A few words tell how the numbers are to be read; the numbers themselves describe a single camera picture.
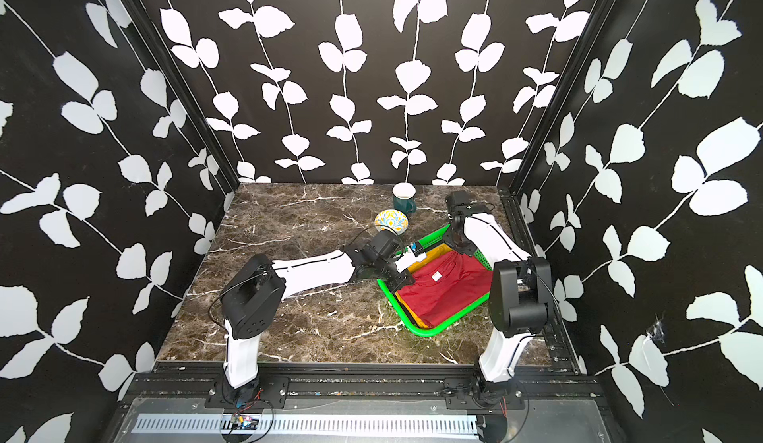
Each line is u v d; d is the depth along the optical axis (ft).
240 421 2.30
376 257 2.31
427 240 3.07
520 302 1.59
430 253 3.01
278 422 2.30
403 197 3.44
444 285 2.84
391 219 3.52
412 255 2.55
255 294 1.73
